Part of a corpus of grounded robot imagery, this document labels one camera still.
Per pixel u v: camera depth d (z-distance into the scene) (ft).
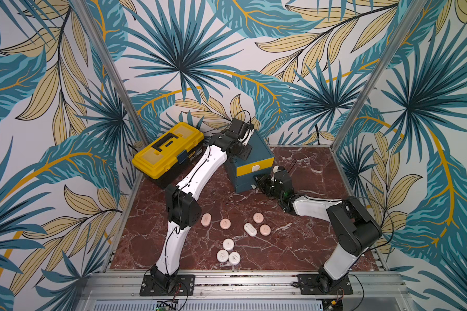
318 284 2.25
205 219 2.88
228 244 2.68
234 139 2.07
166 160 2.96
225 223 2.88
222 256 2.60
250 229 2.81
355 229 1.56
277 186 2.40
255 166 2.77
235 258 2.57
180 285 2.36
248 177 2.93
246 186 3.13
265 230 2.81
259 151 2.96
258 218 2.95
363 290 2.29
